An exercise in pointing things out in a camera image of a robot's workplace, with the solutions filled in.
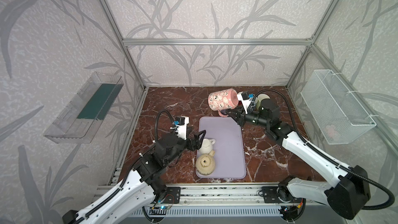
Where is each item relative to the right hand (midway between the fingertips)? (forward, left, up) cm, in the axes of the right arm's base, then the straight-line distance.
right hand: (227, 106), depth 71 cm
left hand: (-9, +12, -4) cm, 15 cm away
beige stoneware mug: (-20, +11, -21) cm, 31 cm away
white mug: (-11, +10, -20) cm, 25 cm away
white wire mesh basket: (-11, -44, +5) cm, 46 cm away
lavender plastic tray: (-9, -2, -30) cm, 31 cm away
